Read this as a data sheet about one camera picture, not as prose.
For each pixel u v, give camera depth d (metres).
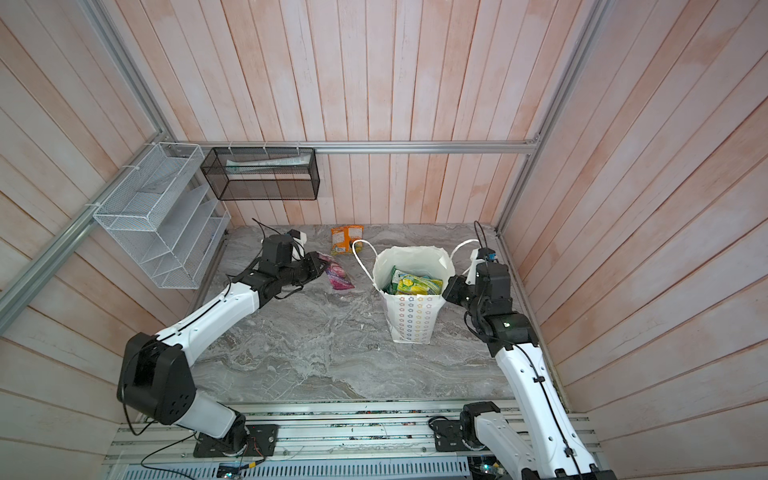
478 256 0.66
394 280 0.87
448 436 0.73
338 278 0.85
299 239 0.79
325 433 0.76
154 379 0.43
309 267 0.75
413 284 0.82
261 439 0.73
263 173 1.03
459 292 0.65
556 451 0.39
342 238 1.14
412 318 0.77
